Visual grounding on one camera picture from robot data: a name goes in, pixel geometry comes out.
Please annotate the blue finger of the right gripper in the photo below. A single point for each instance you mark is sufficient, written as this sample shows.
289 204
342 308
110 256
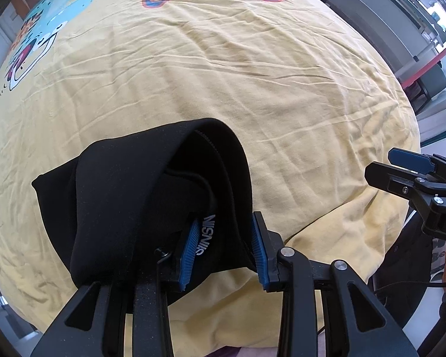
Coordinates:
410 160
388 178

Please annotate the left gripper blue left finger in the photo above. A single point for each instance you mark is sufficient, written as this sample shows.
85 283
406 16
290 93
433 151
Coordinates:
92 323

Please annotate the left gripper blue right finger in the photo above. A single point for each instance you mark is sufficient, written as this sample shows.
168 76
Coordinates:
355 322

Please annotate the black pants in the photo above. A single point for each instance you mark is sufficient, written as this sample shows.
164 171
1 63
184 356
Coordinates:
111 210

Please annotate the yellow dinosaur bed cover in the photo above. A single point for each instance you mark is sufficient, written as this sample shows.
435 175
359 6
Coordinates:
310 99

